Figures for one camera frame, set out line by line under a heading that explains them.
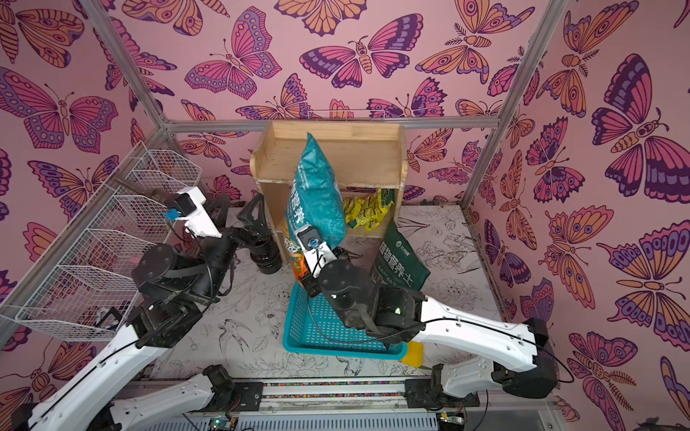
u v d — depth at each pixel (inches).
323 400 28.7
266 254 35.8
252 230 18.7
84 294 25.1
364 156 30.7
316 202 17.9
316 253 16.6
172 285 14.8
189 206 16.3
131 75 31.4
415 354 31.2
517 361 15.1
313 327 33.8
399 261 28.1
